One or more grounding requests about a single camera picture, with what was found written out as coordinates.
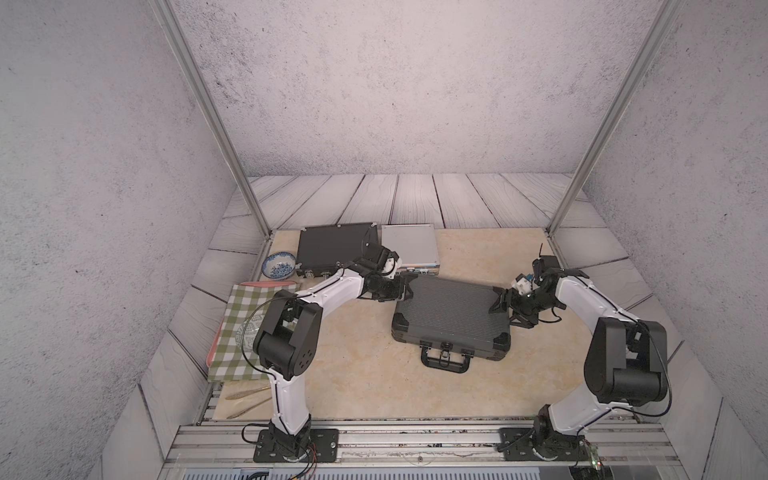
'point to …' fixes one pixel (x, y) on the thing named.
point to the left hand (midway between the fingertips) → (413, 297)
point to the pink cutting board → (266, 284)
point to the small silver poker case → (416, 246)
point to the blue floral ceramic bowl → (278, 266)
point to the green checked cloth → (231, 363)
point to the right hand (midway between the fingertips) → (499, 313)
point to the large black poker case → (451, 321)
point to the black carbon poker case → (324, 250)
